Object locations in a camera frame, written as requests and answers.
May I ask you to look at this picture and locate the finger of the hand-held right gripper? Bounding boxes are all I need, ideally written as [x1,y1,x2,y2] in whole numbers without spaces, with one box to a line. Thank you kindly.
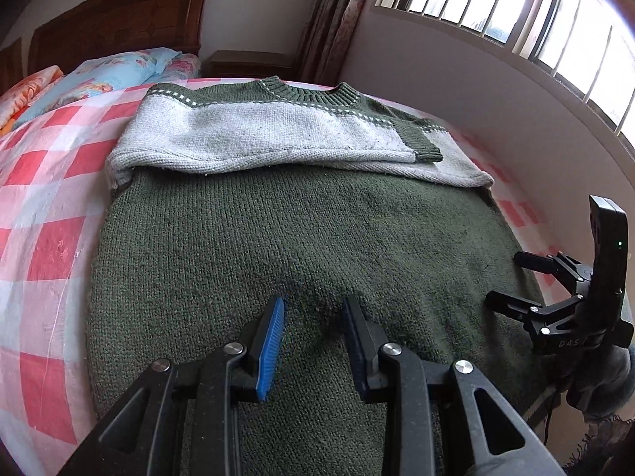
[513,250,592,289]
[485,290,587,339]

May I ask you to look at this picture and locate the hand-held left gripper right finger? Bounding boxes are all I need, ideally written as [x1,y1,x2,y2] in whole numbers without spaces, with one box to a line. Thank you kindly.
[342,295,567,476]

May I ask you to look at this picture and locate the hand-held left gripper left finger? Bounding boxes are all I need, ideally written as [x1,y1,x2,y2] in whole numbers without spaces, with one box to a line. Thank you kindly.
[57,296,287,476]

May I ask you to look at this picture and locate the green knit sweater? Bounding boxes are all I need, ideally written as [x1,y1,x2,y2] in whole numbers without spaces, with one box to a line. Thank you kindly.
[87,77,559,476]

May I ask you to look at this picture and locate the barred window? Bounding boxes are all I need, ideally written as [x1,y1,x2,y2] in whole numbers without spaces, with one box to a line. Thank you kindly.
[369,0,635,152]

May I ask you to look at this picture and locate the pink checked bed sheet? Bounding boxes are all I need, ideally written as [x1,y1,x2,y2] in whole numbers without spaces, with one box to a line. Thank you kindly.
[0,77,564,476]

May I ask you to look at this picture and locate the dark wooden nightstand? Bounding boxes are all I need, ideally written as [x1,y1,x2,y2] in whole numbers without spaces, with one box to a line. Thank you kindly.
[206,50,297,81]

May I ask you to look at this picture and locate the floral pink curtain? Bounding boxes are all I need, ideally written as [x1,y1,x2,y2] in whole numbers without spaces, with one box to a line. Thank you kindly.
[296,0,379,91]

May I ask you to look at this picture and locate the blue floral pillow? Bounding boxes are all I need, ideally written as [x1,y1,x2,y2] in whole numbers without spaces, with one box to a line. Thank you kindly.
[12,47,202,129]

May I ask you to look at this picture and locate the orange floral quilt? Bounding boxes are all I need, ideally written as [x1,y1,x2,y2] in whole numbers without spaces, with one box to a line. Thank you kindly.
[0,65,65,136]

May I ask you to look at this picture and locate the large carved wooden headboard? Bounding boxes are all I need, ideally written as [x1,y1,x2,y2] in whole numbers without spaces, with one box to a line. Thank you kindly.
[27,0,213,66]

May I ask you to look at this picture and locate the small wooden headboard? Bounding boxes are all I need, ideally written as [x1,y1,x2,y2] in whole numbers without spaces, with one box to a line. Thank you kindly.
[0,38,27,96]

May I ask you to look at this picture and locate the black cable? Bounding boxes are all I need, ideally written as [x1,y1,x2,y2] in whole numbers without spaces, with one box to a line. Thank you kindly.
[523,382,571,449]

